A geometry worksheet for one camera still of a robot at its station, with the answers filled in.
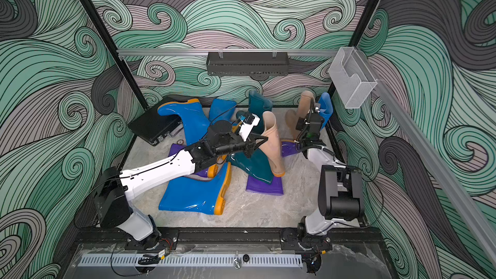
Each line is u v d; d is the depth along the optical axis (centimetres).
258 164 86
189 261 70
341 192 45
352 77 78
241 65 101
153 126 105
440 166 51
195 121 104
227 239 74
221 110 117
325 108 83
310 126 68
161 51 157
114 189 47
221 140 55
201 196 81
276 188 85
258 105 89
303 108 92
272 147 69
